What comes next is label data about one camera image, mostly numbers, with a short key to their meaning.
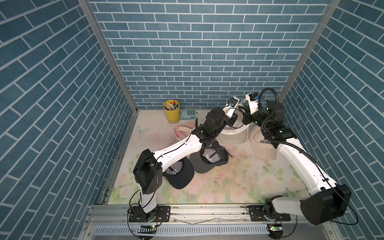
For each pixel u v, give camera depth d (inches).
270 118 21.7
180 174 33.5
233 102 23.4
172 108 42.5
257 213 29.0
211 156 36.9
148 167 18.6
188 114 45.4
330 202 15.3
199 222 28.4
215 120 21.4
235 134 32.5
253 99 24.0
